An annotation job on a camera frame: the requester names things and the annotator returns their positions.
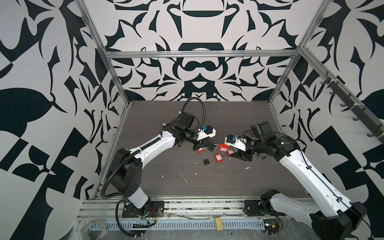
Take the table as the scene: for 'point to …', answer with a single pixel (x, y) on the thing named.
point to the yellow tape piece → (219, 225)
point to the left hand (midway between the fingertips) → (216, 142)
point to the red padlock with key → (200, 150)
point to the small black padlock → (205, 160)
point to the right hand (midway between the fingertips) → (233, 146)
